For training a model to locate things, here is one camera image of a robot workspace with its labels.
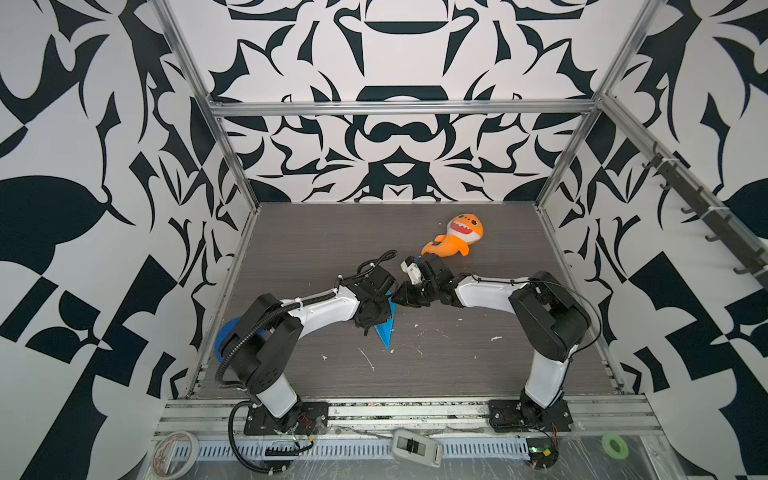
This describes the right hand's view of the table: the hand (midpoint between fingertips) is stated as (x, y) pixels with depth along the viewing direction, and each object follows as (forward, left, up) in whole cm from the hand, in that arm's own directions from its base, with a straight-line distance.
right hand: (394, 297), depth 91 cm
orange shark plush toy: (+23, -24, +3) cm, 33 cm away
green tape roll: (-37, -49, -5) cm, 61 cm away
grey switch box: (-37, -4, 0) cm, 37 cm away
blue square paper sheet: (-9, +3, -3) cm, 10 cm away
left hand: (-4, +2, -1) cm, 5 cm away
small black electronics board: (-37, -34, -6) cm, 51 cm away
